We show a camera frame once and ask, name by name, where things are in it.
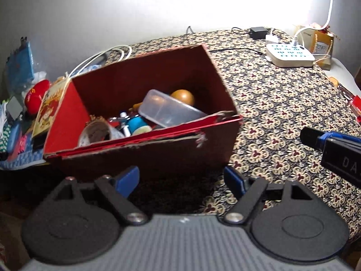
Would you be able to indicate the shiny metal tool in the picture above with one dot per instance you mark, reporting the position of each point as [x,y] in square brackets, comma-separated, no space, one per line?
[122,118]

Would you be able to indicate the blue oblong case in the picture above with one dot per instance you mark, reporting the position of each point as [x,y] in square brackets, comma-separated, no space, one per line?
[14,138]

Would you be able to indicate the white power strip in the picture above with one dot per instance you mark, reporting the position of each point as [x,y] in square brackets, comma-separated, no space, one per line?
[290,55]

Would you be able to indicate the white paper bag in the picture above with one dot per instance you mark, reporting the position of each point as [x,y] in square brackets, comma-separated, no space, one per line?
[308,38]

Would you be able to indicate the red round tin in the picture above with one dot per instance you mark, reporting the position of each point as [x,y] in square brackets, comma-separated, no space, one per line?
[36,94]

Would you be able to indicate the orange wooden gourd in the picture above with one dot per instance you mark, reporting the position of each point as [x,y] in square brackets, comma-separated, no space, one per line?
[183,97]

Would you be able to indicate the clear plastic container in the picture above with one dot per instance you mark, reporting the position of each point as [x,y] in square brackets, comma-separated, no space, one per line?
[166,110]

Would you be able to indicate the small orange item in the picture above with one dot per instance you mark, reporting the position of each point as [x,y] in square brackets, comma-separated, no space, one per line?
[333,81]

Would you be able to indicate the yellow paper gift bag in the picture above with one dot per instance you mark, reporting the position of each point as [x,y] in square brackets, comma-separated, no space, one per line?
[324,50]

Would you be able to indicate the brown cardboard tape roll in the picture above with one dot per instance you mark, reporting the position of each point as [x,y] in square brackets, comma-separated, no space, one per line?
[93,131]

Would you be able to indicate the floral patterned tablecloth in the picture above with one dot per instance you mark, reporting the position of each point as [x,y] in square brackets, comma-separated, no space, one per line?
[282,104]

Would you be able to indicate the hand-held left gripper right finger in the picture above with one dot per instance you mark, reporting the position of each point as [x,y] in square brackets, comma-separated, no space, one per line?
[234,179]

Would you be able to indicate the red and yellow printed box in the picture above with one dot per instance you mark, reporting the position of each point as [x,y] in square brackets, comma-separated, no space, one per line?
[48,110]

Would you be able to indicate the small red box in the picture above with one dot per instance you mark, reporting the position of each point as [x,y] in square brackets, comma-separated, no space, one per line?
[356,108]

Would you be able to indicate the blue woven cloth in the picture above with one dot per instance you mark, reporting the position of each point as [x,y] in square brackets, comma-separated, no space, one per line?
[22,158]

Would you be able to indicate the white charger plug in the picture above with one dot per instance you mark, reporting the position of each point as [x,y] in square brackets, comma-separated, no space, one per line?
[271,40]

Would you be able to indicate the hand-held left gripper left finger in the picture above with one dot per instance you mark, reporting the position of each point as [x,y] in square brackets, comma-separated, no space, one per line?
[128,179]

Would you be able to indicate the white bottle with blue cap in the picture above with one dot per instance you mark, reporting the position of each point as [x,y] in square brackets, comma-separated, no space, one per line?
[136,124]

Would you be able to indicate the black power adapter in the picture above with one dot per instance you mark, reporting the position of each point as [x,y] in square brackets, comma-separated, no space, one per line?
[258,33]

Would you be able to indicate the red cardboard box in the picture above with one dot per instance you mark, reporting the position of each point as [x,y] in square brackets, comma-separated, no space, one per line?
[169,158]

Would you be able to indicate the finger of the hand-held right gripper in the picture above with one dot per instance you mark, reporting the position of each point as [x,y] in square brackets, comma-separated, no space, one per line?
[310,137]

